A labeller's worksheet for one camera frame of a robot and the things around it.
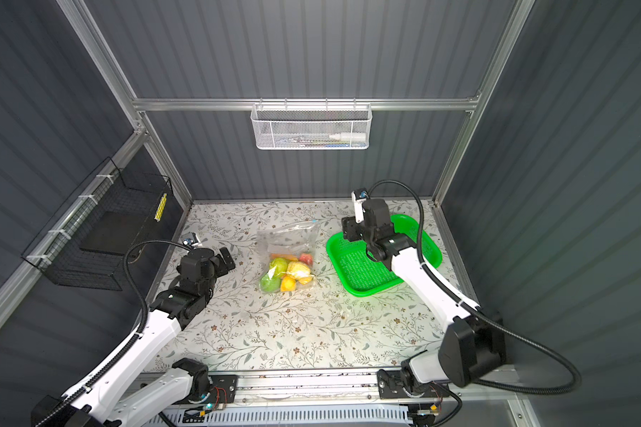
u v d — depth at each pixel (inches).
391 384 28.6
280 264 34.6
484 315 16.4
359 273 38.1
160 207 32.7
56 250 24.3
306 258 37.9
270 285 34.8
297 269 34.1
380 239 23.8
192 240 26.3
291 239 42.6
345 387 29.8
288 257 37.0
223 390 28.4
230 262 29.2
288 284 35.1
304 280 34.7
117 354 17.5
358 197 27.8
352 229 28.7
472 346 16.1
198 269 22.9
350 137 34.5
